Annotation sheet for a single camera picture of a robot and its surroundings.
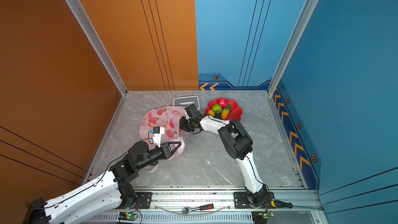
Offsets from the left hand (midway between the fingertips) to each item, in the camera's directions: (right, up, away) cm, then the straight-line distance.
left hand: (182, 143), depth 70 cm
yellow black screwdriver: (+45, -28, 0) cm, 53 cm away
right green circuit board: (+39, -32, -1) cm, 50 cm away
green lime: (+19, +15, +32) cm, 40 cm away
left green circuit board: (-24, -33, 0) cm, 41 cm away
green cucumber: (+25, +13, +32) cm, 43 cm away
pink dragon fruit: (+23, +20, +35) cm, 47 cm away
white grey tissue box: (-3, +20, +38) cm, 44 cm away
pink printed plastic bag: (-15, +6, +18) cm, 24 cm away
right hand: (-7, +4, +25) cm, 26 cm away
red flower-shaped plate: (+32, +13, +35) cm, 49 cm away
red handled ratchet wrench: (+2, -30, -2) cm, 30 cm away
